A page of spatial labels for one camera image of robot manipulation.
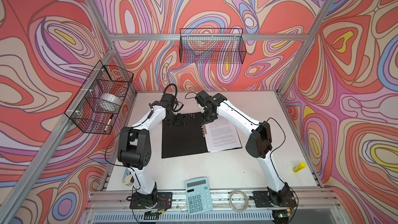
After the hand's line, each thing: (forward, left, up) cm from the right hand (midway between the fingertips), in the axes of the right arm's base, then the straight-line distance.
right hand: (205, 124), depth 89 cm
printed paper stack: (-2, -10, -10) cm, 14 cm away
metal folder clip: (+2, +1, -10) cm, 10 cm away
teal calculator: (-35, +5, -8) cm, 36 cm away
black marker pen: (-8, +47, +16) cm, 50 cm away
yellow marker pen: (-25, -47, -4) cm, 53 cm away
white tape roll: (+2, +46, +23) cm, 52 cm away
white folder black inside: (-5, +13, -9) cm, 17 cm away
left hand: (+3, +15, -2) cm, 16 cm away
